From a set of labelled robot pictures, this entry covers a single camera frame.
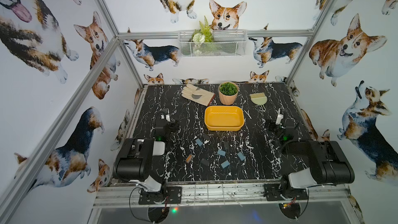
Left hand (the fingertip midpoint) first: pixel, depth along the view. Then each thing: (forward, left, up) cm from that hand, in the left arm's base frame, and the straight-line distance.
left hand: (170, 114), depth 94 cm
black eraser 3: (-26, -21, -7) cm, 34 cm away
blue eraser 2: (-21, -30, -8) cm, 38 cm away
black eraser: (-11, -22, -8) cm, 26 cm away
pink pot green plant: (+16, -37, +3) cm, 40 cm away
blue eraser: (-15, -18, -7) cm, 24 cm away
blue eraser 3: (-23, -41, -7) cm, 48 cm away
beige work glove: (+22, -16, -7) cm, 28 cm away
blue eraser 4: (-27, -32, -8) cm, 43 cm away
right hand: (-3, -63, +1) cm, 63 cm away
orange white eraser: (-24, -12, -7) cm, 28 cm away
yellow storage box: (+3, -34, -10) cm, 35 cm away
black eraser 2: (-17, -33, -8) cm, 38 cm away
